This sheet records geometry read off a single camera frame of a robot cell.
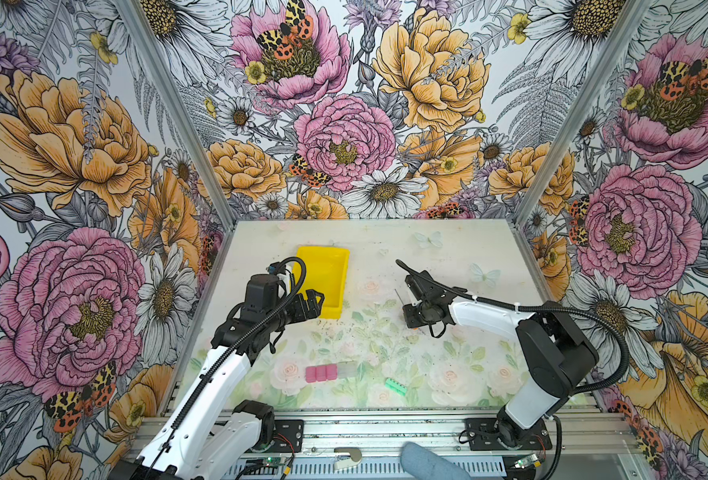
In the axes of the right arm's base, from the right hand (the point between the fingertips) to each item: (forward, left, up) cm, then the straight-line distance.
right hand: (412, 325), depth 92 cm
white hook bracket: (-33, +19, 0) cm, 38 cm away
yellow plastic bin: (+21, +27, -1) cm, 35 cm away
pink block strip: (-13, +27, -1) cm, 30 cm away
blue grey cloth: (-34, +3, +1) cm, 34 cm away
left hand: (-2, +29, +15) cm, 33 cm away
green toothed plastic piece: (-18, +5, -1) cm, 18 cm away
